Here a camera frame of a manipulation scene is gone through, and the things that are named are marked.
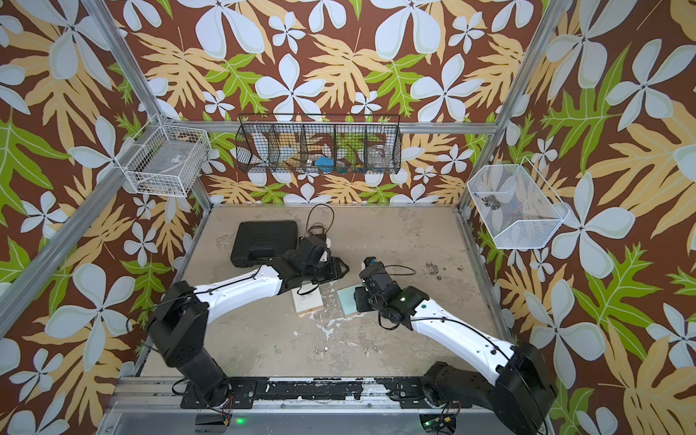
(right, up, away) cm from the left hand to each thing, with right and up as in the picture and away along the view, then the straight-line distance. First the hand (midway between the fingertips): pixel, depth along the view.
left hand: (348, 267), depth 85 cm
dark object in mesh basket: (+46, +21, +1) cm, 51 cm away
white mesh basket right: (+52, +19, -2) cm, 56 cm away
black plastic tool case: (-37, +7, +21) cm, 43 cm away
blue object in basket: (-8, +35, +9) cm, 37 cm away
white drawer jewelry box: (-13, -12, +4) cm, 18 cm away
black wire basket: (+1, +43, +13) cm, 45 cm away
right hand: (+2, -8, -3) cm, 9 cm away
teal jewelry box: (0, -12, +4) cm, 13 cm away
